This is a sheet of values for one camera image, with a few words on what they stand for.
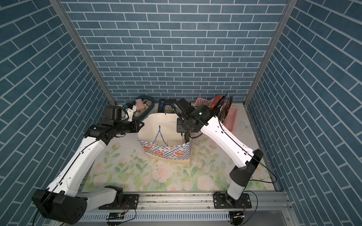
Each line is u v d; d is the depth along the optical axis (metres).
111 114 0.55
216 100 0.99
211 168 0.87
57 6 0.70
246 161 0.42
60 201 0.36
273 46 0.85
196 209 0.73
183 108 0.51
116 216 0.72
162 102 1.16
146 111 1.09
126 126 0.62
